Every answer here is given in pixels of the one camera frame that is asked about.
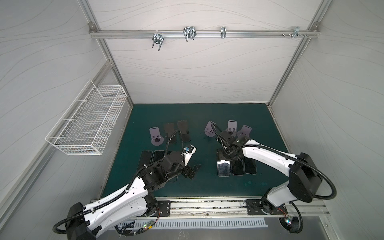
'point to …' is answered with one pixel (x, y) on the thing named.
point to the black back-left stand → (182, 126)
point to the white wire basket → (87, 125)
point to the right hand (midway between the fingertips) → (223, 153)
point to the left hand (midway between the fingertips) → (196, 158)
